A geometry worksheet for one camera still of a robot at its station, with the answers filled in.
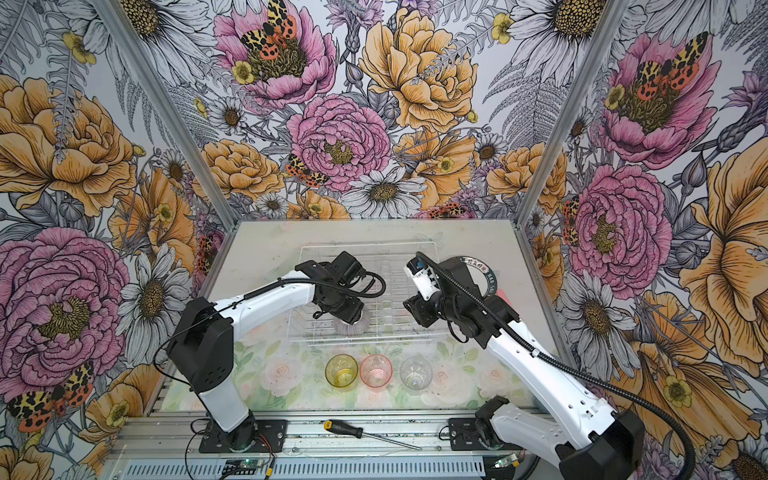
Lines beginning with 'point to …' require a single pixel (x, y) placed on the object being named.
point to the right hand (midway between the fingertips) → (416, 308)
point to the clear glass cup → (416, 372)
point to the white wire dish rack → (389, 318)
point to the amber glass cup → (341, 369)
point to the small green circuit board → (240, 467)
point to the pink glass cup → (376, 370)
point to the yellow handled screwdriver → (356, 432)
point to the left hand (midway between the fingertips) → (345, 319)
